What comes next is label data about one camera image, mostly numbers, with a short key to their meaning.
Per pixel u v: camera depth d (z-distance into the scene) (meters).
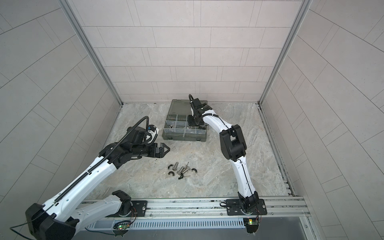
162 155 0.63
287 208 0.72
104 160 0.46
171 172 0.83
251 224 0.68
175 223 0.68
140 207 0.71
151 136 0.61
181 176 0.81
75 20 0.75
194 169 0.84
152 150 0.63
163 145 0.65
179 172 0.82
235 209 0.71
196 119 0.73
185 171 0.82
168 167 0.84
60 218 0.37
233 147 0.57
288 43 0.83
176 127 1.00
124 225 0.64
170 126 1.01
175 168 0.83
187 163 0.87
